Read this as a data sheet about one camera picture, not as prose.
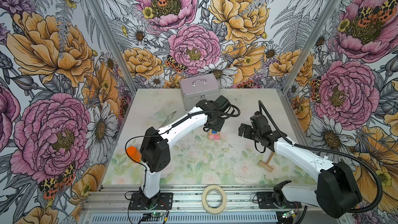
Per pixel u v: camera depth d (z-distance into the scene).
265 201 0.74
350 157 0.44
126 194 0.73
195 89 1.02
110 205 0.74
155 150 0.47
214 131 0.92
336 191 0.41
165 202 0.73
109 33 0.89
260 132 0.66
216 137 0.94
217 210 0.70
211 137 0.94
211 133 0.93
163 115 1.08
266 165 0.84
